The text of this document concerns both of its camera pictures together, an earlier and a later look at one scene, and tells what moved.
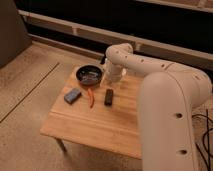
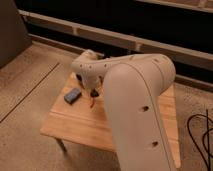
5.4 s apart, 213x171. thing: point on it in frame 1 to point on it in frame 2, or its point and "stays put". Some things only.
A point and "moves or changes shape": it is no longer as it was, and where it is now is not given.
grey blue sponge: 72,95 stays put
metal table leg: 60,141 stays put
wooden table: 103,115 stays put
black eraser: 108,97 moves or changes shape
